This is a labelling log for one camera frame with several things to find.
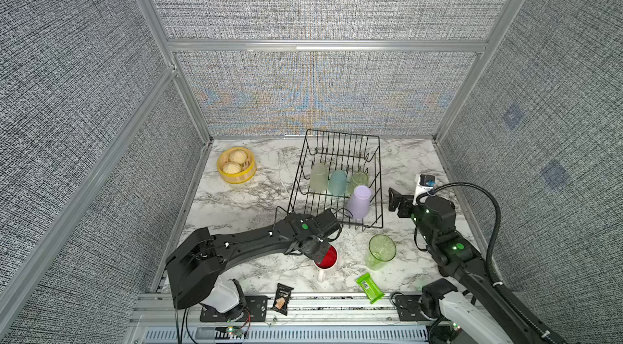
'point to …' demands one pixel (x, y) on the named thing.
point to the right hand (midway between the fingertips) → (404, 188)
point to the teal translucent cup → (337, 182)
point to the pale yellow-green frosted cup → (319, 178)
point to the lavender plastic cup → (358, 203)
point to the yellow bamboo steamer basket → (247, 169)
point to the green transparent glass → (381, 249)
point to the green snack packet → (370, 287)
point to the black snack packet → (281, 298)
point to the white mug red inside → (328, 262)
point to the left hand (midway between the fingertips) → (318, 253)
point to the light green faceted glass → (358, 178)
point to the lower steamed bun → (232, 168)
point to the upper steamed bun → (238, 156)
